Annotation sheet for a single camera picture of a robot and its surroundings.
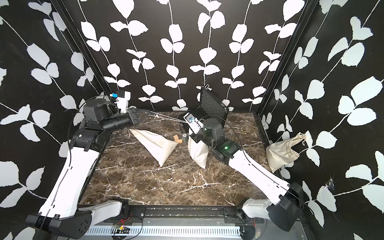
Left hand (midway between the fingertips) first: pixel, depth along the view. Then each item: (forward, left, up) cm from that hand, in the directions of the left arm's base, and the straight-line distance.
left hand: (147, 108), depth 62 cm
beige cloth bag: (-9, -67, -27) cm, 73 cm away
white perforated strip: (-40, -6, -43) cm, 59 cm away
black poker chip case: (+32, -33, -30) cm, 55 cm away
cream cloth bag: (+1, +2, -35) cm, 35 cm away
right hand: (+2, -19, -11) cm, 22 cm away
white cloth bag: (-7, -22, -25) cm, 34 cm away
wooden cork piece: (+11, -8, -41) cm, 43 cm away
